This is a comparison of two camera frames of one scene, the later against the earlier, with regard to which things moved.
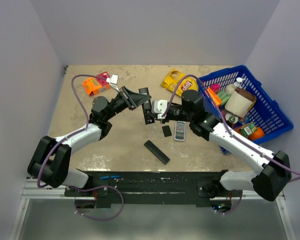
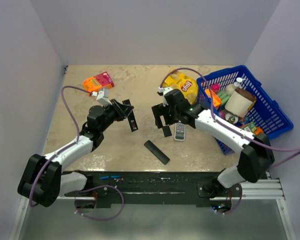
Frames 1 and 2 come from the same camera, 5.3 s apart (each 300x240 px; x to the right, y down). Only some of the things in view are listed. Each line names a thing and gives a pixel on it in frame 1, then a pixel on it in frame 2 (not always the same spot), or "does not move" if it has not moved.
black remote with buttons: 146,107 to 131,118
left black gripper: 133,99 to 121,110
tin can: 231,118 does not move
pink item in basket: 215,87 does not move
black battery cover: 166,131 does not move
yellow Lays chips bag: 173,78 does not move
